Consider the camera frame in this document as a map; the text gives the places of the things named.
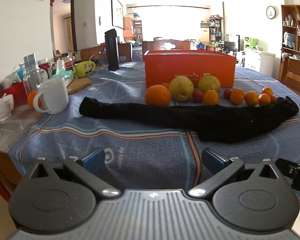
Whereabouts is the large orange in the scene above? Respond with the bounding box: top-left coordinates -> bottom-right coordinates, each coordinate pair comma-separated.
145,85 -> 171,107

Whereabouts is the black cloth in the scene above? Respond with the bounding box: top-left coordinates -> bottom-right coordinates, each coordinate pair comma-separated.
79,96 -> 299,144

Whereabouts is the blue patterned tablecloth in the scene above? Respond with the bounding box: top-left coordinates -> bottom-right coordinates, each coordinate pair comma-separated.
8,62 -> 300,190

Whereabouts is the small orange with stem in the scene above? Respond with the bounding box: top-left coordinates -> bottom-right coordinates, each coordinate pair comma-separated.
203,90 -> 219,106

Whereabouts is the small mandarin orange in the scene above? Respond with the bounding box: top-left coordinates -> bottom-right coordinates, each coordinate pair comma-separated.
261,87 -> 273,96
244,91 -> 258,107
258,94 -> 271,107
230,88 -> 245,105

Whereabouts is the red plum right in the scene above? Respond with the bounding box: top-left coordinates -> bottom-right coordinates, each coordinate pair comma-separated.
223,89 -> 232,100

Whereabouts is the red plum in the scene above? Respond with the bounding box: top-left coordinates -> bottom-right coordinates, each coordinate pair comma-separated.
192,90 -> 204,103
223,89 -> 232,100

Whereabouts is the white mug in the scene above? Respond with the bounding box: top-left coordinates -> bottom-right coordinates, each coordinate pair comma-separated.
33,77 -> 69,114

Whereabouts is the red plum left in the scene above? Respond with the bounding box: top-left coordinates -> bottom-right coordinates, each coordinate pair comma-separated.
192,90 -> 204,103

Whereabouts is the wooden cutting board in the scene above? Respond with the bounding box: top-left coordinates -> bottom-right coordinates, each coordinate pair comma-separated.
67,77 -> 92,95

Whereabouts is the yellow pear right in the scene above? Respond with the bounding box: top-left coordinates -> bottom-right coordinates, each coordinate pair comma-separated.
197,75 -> 221,93

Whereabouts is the yellow pear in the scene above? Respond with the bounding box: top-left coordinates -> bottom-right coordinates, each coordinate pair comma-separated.
197,75 -> 221,93
168,76 -> 194,102

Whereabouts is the yellow pear left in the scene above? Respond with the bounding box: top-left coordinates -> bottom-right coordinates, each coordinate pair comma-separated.
168,76 -> 194,102

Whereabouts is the orange behind mug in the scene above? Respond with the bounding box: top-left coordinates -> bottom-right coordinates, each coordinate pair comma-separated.
27,91 -> 38,108

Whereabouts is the tissue pack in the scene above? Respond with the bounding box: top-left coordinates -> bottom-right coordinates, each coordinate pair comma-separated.
50,59 -> 74,87

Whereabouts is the wooden chair right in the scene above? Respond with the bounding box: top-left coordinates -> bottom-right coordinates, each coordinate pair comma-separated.
280,57 -> 300,94

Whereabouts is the wooden chair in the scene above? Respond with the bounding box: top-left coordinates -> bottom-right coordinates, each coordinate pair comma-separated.
142,40 -> 197,55
280,57 -> 300,94

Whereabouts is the yellow green mug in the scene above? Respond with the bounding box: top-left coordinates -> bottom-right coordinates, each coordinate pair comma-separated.
75,61 -> 96,79

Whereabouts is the white ceramic bowl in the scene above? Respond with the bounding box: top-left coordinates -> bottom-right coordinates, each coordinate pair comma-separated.
0,94 -> 14,121

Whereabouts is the orange cardboard box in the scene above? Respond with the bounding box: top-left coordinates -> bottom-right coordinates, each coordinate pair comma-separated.
143,50 -> 236,87

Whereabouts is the black thermos bottle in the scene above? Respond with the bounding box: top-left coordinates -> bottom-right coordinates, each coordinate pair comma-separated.
104,29 -> 119,71

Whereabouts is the wooden bookshelf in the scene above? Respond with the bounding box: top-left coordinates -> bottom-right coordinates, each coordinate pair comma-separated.
281,4 -> 300,55

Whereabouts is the framed wall picture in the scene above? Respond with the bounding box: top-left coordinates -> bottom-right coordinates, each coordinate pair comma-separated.
111,0 -> 124,29

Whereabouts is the wall clock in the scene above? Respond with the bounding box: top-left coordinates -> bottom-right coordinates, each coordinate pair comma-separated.
266,5 -> 276,20

